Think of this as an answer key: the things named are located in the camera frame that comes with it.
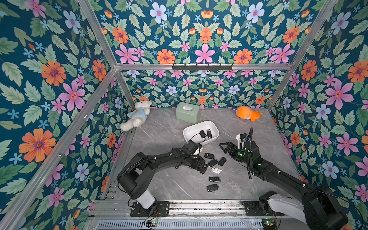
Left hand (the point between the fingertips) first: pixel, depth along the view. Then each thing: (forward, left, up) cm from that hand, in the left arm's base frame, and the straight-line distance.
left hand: (201, 163), depth 88 cm
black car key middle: (+5, -6, -2) cm, 8 cm away
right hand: (+4, -13, +11) cm, 18 cm away
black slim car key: (+21, -8, 0) cm, 23 cm away
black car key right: (+1, -13, -1) cm, 14 cm away
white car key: (-5, -9, -1) cm, 10 cm away
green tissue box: (+39, +6, +6) cm, 40 cm away
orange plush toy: (+35, -38, +6) cm, 52 cm away
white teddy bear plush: (+37, +44, +6) cm, 58 cm away
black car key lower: (-10, -7, -1) cm, 12 cm away
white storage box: (+24, +3, -1) cm, 25 cm away
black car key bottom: (-14, -5, -1) cm, 15 cm away
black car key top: (+23, -3, -1) cm, 23 cm away
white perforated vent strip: (-32, -15, -3) cm, 36 cm away
